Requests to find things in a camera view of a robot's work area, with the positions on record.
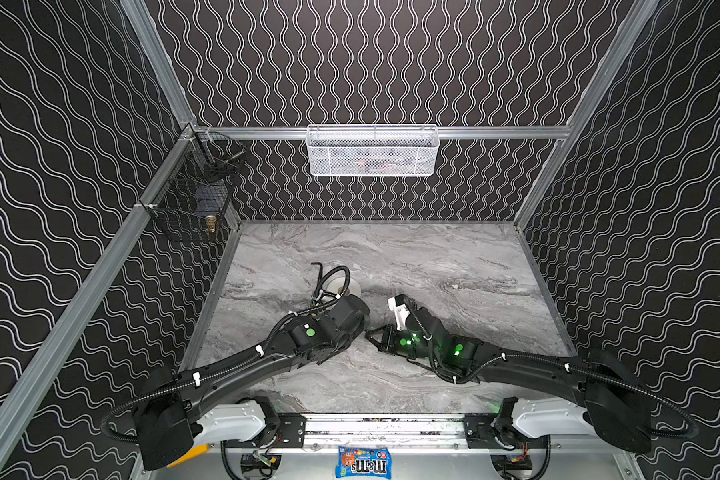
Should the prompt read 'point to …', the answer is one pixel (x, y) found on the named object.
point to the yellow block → (197, 450)
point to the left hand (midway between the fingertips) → (377, 322)
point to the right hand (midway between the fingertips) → (364, 336)
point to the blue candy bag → (365, 462)
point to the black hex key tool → (320, 276)
